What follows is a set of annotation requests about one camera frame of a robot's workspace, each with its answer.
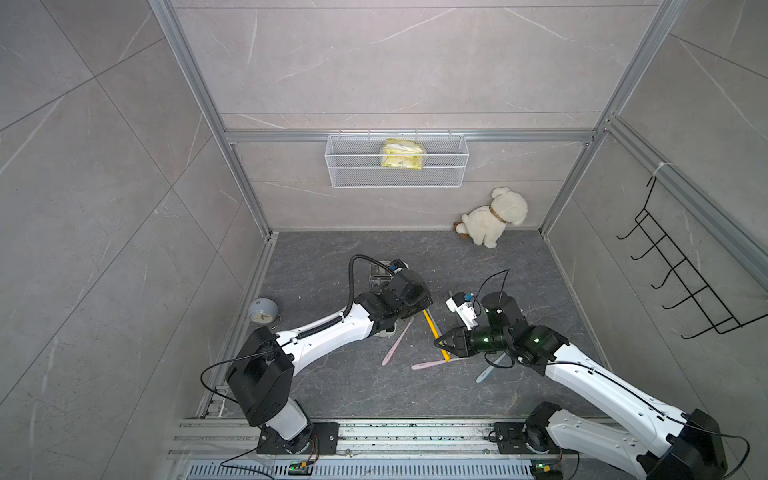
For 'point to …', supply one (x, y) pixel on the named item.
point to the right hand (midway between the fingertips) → (439, 343)
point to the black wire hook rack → (701, 296)
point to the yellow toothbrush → (436, 332)
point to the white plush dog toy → (485, 224)
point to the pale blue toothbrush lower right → (482, 375)
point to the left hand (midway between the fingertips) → (436, 290)
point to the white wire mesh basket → (355, 161)
